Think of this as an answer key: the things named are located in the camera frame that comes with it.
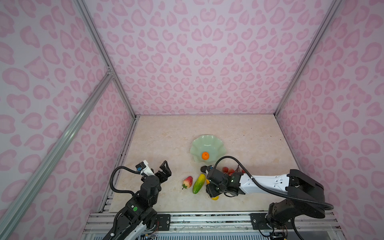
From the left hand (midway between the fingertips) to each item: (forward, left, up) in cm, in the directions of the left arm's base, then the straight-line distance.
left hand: (162, 163), depth 77 cm
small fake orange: (+11, -23, -12) cm, 28 cm away
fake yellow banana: (-14, -27, -15) cm, 34 cm away
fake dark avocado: (+3, -22, -15) cm, 26 cm away
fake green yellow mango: (-6, -19, -12) cm, 23 cm away
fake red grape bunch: (0, -38, -14) cm, 40 cm away
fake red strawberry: (-6, -13, -12) cm, 18 cm away
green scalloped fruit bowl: (+21, -26, -14) cm, 36 cm away
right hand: (-9, -25, -14) cm, 30 cm away
